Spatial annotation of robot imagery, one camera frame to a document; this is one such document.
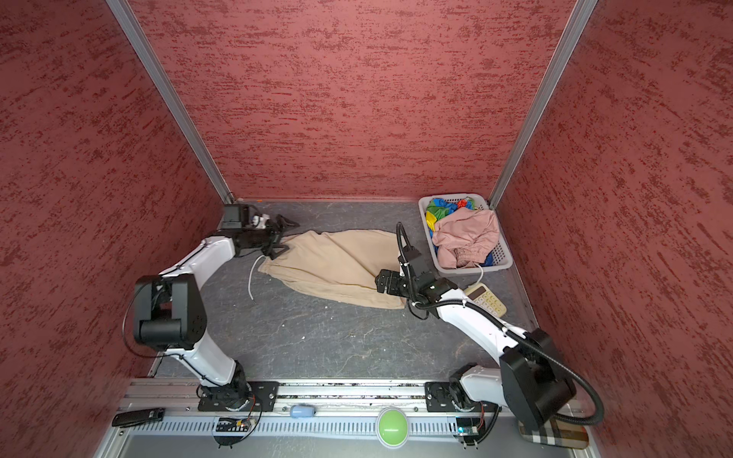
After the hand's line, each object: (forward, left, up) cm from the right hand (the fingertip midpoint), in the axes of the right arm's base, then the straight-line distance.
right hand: (385, 287), depth 85 cm
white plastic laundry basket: (+11, -40, -2) cm, 42 cm away
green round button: (-34, 0, -9) cm, 35 cm away
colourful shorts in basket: (+31, -22, +2) cm, 38 cm away
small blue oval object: (-30, +23, -9) cm, 39 cm away
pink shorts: (+18, -29, +1) cm, 34 cm away
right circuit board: (-35, -19, -10) cm, 41 cm away
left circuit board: (-33, +43, -13) cm, 56 cm away
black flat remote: (-30, +65, -7) cm, 72 cm away
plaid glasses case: (-37, -42, -7) cm, 56 cm away
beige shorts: (+13, +16, -6) cm, 22 cm away
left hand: (+16, +29, +6) cm, 34 cm away
